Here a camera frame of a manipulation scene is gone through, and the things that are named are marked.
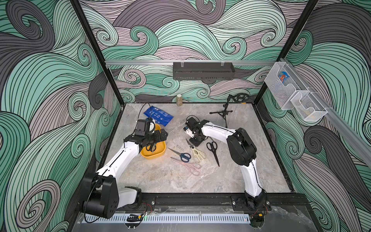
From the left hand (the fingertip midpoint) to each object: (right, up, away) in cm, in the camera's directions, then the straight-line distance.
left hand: (161, 133), depth 85 cm
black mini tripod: (+45, +13, +21) cm, 51 cm away
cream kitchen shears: (+23, -14, +5) cm, 27 cm away
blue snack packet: (-5, +10, +23) cm, 25 cm away
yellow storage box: (-2, -10, +9) cm, 14 cm away
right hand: (+24, -7, +13) cm, 28 cm away
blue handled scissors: (+14, -15, +5) cm, 22 cm away
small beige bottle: (+10, +23, +29) cm, 39 cm away
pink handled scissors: (+19, -21, +1) cm, 28 cm away
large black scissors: (+33, -10, +10) cm, 36 cm away
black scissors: (-8, -10, +8) cm, 15 cm away
